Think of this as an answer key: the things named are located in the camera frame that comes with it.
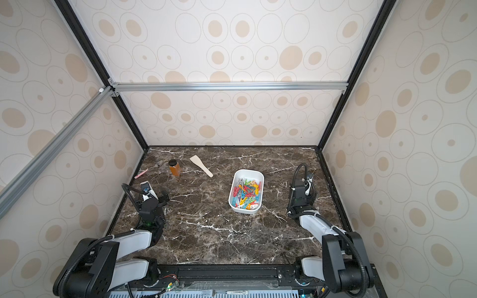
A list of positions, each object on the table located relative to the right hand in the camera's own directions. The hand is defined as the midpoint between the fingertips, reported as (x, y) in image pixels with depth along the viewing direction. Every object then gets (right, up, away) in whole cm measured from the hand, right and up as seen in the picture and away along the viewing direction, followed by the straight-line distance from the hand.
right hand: (313, 190), depth 88 cm
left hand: (-74, +2, -3) cm, 74 cm away
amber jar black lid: (-71, +11, +12) cm, 72 cm away
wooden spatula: (-62, +15, +25) cm, 69 cm away
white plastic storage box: (-32, -2, +9) cm, 33 cm away
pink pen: (-92, +7, +18) cm, 94 cm away
